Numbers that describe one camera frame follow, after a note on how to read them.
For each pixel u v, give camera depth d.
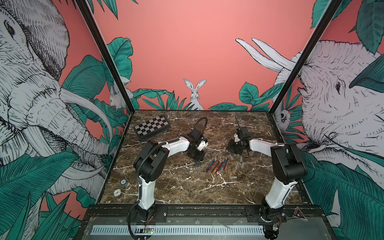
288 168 0.50
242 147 0.76
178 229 0.70
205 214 0.76
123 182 0.84
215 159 0.93
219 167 0.90
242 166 0.91
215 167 0.91
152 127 1.05
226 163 0.93
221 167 0.90
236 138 0.89
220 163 0.93
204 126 1.11
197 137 0.80
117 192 0.80
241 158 0.95
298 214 0.75
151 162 0.51
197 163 0.89
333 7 0.69
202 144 0.88
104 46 0.84
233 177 0.88
